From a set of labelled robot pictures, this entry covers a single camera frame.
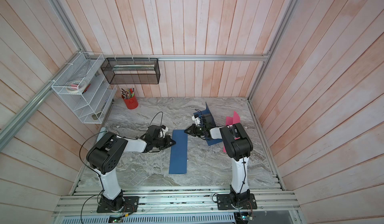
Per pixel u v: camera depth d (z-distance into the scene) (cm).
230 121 111
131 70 106
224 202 73
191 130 90
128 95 102
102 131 97
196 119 95
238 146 55
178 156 90
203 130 84
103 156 51
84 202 67
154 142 80
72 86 73
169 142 87
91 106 78
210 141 95
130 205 73
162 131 82
